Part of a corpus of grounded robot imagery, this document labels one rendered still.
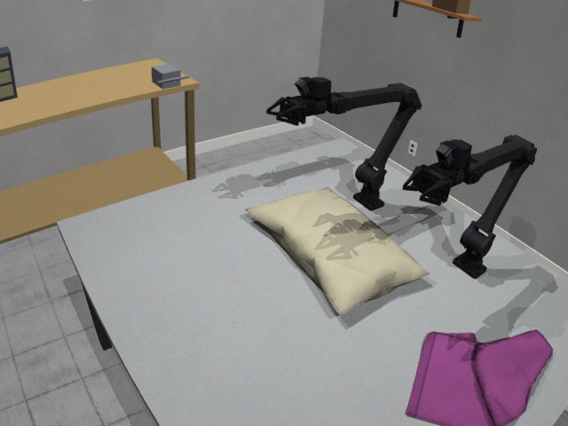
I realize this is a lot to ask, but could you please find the magenta pillowcase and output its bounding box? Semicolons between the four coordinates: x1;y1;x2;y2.
406;329;553;426

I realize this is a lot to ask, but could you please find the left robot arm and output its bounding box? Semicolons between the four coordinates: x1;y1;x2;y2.
428;135;537;279

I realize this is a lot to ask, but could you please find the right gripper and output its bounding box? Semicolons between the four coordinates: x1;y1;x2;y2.
266;97;315;126

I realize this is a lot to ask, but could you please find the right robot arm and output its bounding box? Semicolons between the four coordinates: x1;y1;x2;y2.
292;77;422;211

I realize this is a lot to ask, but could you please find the cream pillow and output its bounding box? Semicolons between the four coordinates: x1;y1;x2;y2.
245;187;430;315

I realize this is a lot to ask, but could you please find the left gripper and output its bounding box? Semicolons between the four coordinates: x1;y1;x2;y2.
402;164;452;206

